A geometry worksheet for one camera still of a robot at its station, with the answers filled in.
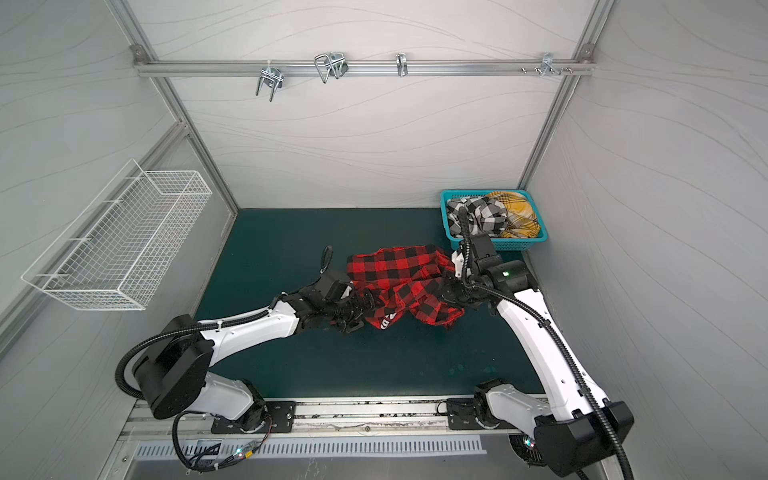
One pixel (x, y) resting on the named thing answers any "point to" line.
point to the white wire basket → (116, 253)
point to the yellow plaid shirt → (522, 220)
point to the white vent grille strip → (198, 452)
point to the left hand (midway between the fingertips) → (382, 309)
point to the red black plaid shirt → (408, 280)
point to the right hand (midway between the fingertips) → (444, 287)
